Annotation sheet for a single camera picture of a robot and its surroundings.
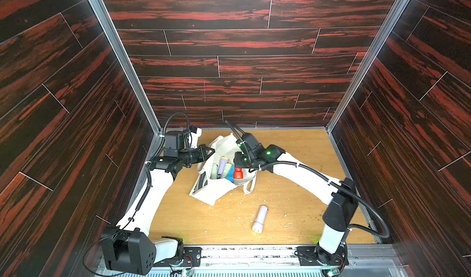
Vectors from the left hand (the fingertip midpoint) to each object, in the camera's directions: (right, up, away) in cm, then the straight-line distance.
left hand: (215, 151), depth 76 cm
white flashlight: (+2, -6, +22) cm, 23 cm away
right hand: (+10, -3, +6) cm, 12 cm away
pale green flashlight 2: (+4, -10, +17) cm, 20 cm away
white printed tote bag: (-3, -16, -2) cm, 16 cm away
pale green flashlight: (-3, -12, +19) cm, 23 cm away
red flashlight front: (+10, -10, +2) cm, 14 cm away
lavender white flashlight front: (+18, -33, +3) cm, 38 cm away
